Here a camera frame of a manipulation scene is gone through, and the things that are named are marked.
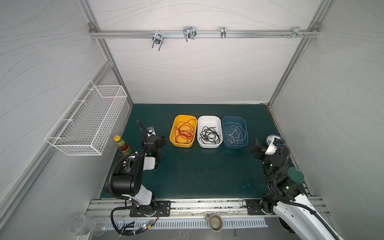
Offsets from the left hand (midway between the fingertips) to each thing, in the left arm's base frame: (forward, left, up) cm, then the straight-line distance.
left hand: (155, 133), depth 94 cm
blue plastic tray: (+15, -49, -5) cm, 51 cm away
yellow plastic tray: (+14, -14, -1) cm, 20 cm away
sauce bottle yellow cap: (-12, +16, +5) cm, 21 cm away
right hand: (-11, -63, +15) cm, 66 cm away
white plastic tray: (+13, -35, -3) cm, 38 cm away
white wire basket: (-13, +25, +24) cm, 37 cm away
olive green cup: (-45, -37, -6) cm, 58 cm away
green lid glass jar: (-25, -77, +3) cm, 81 cm away
